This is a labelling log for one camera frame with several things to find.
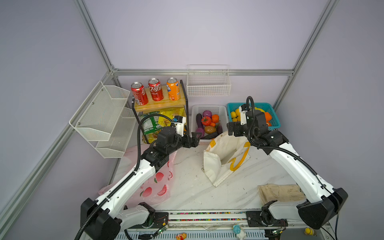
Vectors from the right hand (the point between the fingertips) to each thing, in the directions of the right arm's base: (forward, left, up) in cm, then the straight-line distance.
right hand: (234, 122), depth 75 cm
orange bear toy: (-46, +26, -28) cm, 60 cm away
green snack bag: (+6, +48, -10) cm, 49 cm away
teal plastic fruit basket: (+37, -34, -23) cm, 55 cm away
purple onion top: (+32, +12, -23) cm, 42 cm away
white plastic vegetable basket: (+34, +1, -22) cm, 41 cm away
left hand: (-6, +20, -1) cm, 21 cm away
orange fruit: (+26, -33, -23) cm, 48 cm away
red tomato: (+23, +13, -22) cm, 35 cm away
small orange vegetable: (+28, +6, -25) cm, 38 cm away
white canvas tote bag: (-3, +2, -26) cm, 26 cm away
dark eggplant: (+26, +19, -25) cm, 41 cm away
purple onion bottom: (+15, +17, -23) cm, 33 cm away
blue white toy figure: (-43, 0, -27) cm, 51 cm away
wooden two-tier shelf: (+12, +38, +3) cm, 40 cm away
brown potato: (+16, +11, -25) cm, 32 cm away
